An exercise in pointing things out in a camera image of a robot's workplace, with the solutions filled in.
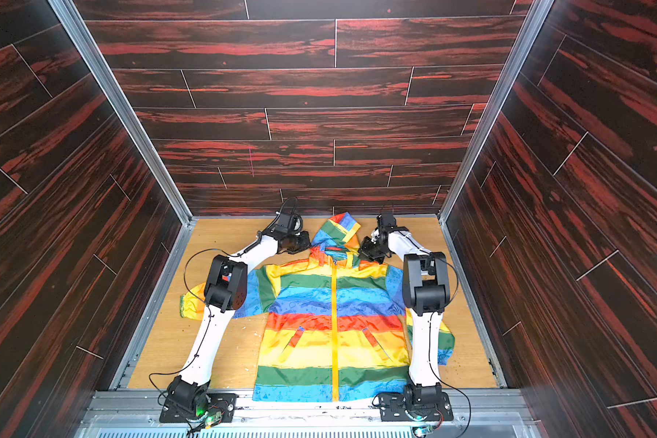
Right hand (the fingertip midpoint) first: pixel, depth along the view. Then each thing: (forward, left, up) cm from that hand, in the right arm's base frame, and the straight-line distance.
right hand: (365, 254), depth 106 cm
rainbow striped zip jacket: (-30, +14, -1) cm, 33 cm away
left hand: (+5, +20, 0) cm, 21 cm away
